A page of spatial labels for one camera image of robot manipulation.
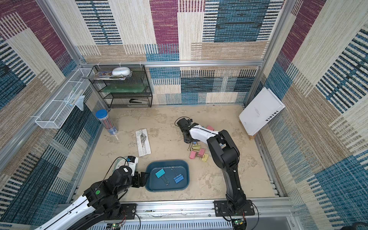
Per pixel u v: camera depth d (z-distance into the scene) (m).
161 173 0.85
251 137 0.97
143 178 0.73
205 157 0.89
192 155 0.92
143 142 0.99
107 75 0.93
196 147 0.94
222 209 0.73
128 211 0.73
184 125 0.82
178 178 0.82
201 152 0.92
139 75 1.02
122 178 0.58
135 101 1.10
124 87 0.96
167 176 0.85
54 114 0.72
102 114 1.09
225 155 0.55
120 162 0.89
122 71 0.89
